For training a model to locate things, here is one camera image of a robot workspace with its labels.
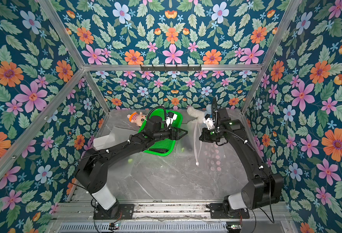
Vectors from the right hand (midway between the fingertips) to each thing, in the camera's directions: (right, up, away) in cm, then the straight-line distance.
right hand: (203, 135), depth 78 cm
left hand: (-10, +3, +1) cm, 10 cm away
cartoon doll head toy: (-45, +10, +29) cm, 54 cm away
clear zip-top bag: (-6, -9, +18) cm, 21 cm away
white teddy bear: (-2, +15, +29) cm, 32 cm away
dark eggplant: (-12, -11, +17) cm, 24 cm away
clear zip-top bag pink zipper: (-4, -13, -7) cm, 16 cm away
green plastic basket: (-20, -8, +20) cm, 30 cm away
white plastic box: (-65, -6, +18) cm, 68 cm away
